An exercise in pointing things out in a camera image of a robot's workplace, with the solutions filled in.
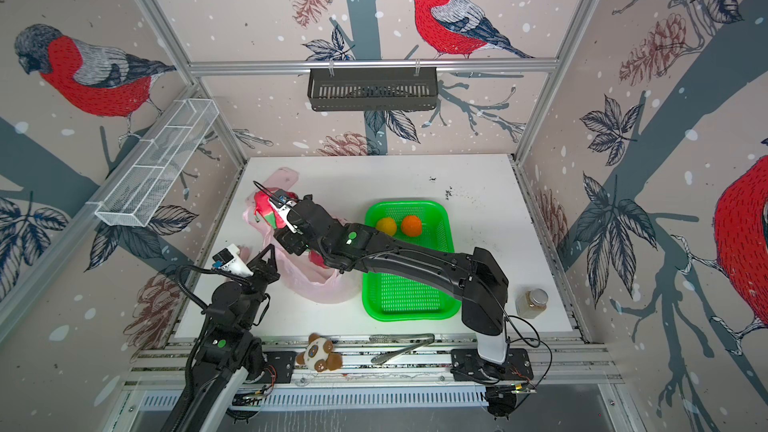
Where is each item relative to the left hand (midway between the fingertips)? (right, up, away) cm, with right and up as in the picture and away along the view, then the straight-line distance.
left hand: (271, 246), depth 76 cm
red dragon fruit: (+3, +11, -11) cm, 16 cm away
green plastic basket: (+32, -17, +9) cm, 37 cm away
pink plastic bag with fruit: (+7, -7, 0) cm, 10 cm away
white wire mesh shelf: (-35, +16, -1) cm, 38 cm away
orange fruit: (+38, +3, +17) cm, 42 cm away
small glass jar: (+67, -14, -2) cm, 69 cm away
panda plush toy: (+13, -27, -3) cm, 30 cm away
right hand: (+5, +7, -5) cm, 10 cm away
